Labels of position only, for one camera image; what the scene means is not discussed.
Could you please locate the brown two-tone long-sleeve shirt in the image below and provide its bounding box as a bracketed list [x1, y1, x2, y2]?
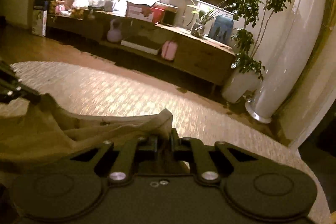
[1, 94, 173, 173]

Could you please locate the white and blue appliance box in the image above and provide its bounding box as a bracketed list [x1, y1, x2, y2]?
[31, 10, 47, 37]

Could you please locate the lace crochet tablecloth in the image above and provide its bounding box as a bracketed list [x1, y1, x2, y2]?
[1, 61, 330, 223]

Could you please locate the potted green tree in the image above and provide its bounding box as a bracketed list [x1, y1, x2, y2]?
[228, 0, 293, 81]

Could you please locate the long wooden tv console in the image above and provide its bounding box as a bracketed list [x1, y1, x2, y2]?
[47, 10, 235, 86]

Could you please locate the pink small case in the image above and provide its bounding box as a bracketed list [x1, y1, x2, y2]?
[161, 40, 178, 61]

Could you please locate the flat white box on shelf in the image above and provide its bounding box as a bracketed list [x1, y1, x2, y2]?
[121, 36, 162, 55]

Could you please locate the red and white box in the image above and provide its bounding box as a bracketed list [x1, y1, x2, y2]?
[126, 0, 165, 24]

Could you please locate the tall white floor vase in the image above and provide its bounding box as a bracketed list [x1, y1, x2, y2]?
[245, 0, 326, 123]

